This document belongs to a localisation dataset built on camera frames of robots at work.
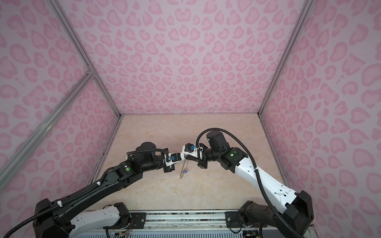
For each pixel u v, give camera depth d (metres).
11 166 0.51
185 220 0.75
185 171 0.86
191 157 0.61
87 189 0.46
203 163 0.64
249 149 0.50
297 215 0.38
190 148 0.58
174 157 0.56
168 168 0.61
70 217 0.43
